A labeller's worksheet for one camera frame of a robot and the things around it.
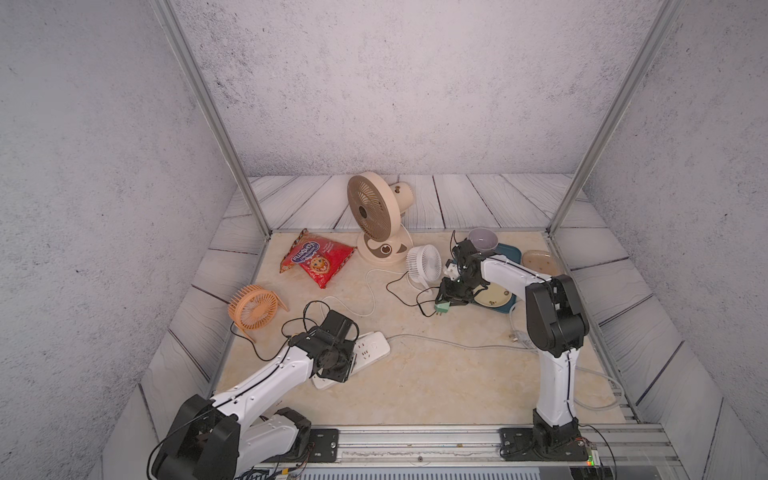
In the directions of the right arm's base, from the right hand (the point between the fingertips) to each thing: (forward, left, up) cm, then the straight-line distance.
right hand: (442, 300), depth 96 cm
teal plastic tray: (+23, -28, -4) cm, 36 cm away
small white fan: (+9, +6, +7) cm, 13 cm away
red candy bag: (+15, +41, +3) cm, 44 cm away
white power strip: (-15, +22, -1) cm, 27 cm away
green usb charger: (-3, 0, 0) cm, 3 cm away
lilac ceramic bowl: (+27, -18, -1) cm, 33 cm away
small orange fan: (-7, +56, +7) cm, 57 cm away
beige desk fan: (+19, +20, +22) cm, 35 cm away
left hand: (-19, +23, +1) cm, 30 cm away
